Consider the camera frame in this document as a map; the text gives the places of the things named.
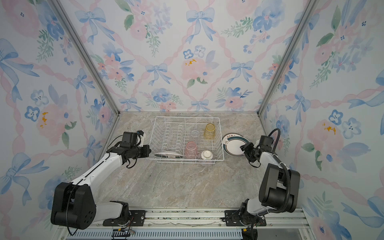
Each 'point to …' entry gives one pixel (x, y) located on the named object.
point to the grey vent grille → (159, 234)
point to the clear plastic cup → (195, 136)
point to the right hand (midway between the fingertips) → (242, 148)
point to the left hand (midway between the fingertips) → (150, 149)
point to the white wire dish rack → (187, 139)
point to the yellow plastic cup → (209, 132)
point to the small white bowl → (207, 155)
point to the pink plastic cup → (191, 150)
